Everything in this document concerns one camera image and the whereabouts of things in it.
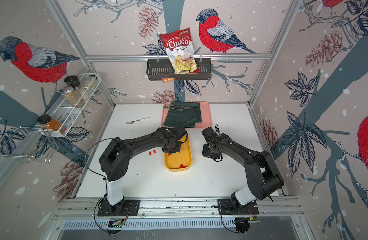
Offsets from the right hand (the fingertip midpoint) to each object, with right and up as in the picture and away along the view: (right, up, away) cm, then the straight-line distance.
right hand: (206, 153), depth 89 cm
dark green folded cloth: (-11, +22, +23) cm, 33 cm away
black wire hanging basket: (-31, +53, +5) cm, 62 cm away
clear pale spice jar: (-69, +43, -4) cm, 81 cm away
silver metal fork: (-53, +18, +20) cm, 60 cm away
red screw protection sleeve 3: (-16, -7, -2) cm, 18 cm away
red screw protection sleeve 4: (-15, -7, -2) cm, 16 cm away
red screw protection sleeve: (-33, 0, +3) cm, 33 cm away
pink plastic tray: (+3, +26, +26) cm, 37 cm away
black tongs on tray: (-28, +31, +30) cm, 51 cm away
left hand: (-17, +3, 0) cm, 18 cm away
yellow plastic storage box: (-16, -4, -3) cm, 16 cm away
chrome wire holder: (-79, +11, -23) cm, 83 cm away
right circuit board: (+16, -30, -18) cm, 38 cm away
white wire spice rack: (-75, +25, -15) cm, 80 cm away
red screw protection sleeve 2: (-23, -2, +3) cm, 23 cm away
